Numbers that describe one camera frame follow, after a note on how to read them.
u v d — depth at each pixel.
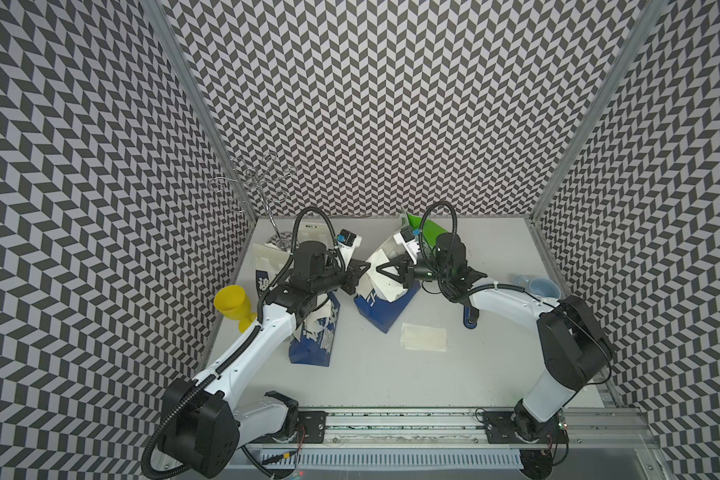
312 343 0.75
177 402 0.39
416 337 0.87
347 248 0.67
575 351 0.46
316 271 0.60
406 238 0.71
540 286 0.98
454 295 0.66
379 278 0.77
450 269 0.67
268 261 0.80
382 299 0.79
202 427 0.38
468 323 0.91
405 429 0.75
